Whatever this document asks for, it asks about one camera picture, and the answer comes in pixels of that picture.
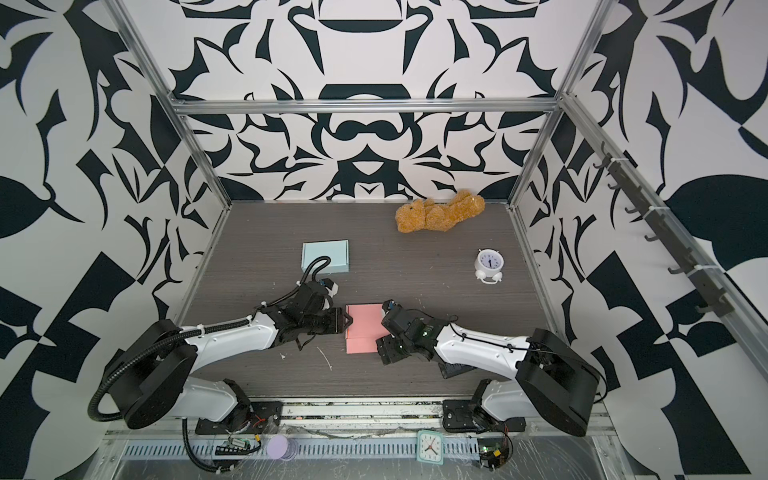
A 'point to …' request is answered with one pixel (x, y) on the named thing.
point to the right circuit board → (494, 452)
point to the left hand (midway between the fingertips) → (350, 316)
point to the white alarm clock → (489, 263)
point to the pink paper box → (365, 328)
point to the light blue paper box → (337, 251)
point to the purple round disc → (281, 447)
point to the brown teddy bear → (427, 214)
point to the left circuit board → (237, 446)
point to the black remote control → (448, 370)
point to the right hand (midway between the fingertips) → (389, 344)
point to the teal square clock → (429, 447)
